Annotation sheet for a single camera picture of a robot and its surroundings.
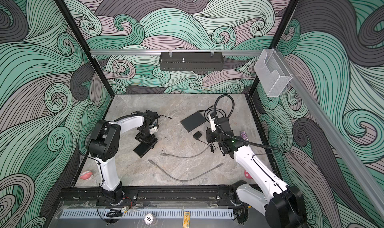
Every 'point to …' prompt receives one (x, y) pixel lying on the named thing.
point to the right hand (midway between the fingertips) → (209, 130)
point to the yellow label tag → (186, 219)
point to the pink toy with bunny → (247, 175)
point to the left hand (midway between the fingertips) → (148, 142)
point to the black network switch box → (142, 149)
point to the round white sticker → (148, 218)
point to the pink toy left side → (86, 175)
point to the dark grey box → (193, 121)
